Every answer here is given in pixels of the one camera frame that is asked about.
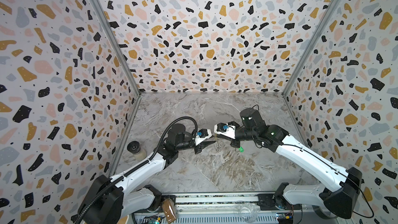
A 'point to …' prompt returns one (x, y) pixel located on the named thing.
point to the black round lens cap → (133, 146)
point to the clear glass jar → (247, 212)
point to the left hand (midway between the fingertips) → (215, 136)
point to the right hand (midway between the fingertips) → (218, 132)
